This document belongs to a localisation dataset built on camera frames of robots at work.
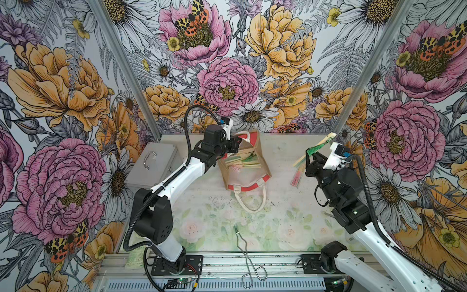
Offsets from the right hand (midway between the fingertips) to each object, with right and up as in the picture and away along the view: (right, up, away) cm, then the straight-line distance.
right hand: (304, 154), depth 69 cm
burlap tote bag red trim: (-21, -9, +36) cm, 43 cm away
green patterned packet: (-66, -42, +5) cm, 78 cm away
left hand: (-24, +4, +14) cm, 28 cm away
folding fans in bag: (-20, -3, +35) cm, 40 cm away
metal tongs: (-21, -48, +2) cm, 53 cm away
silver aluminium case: (-65, -4, +20) cm, 68 cm away
